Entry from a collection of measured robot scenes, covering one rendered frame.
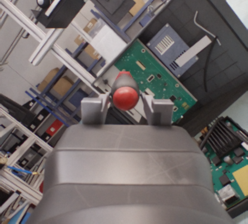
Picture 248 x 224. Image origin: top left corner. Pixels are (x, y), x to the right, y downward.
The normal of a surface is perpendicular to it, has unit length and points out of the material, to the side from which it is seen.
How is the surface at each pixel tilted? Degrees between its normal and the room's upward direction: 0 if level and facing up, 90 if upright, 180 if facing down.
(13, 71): 90
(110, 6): 98
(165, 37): 90
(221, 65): 90
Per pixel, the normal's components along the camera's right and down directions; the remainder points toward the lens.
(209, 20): -0.27, 0.55
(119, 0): 0.08, 0.40
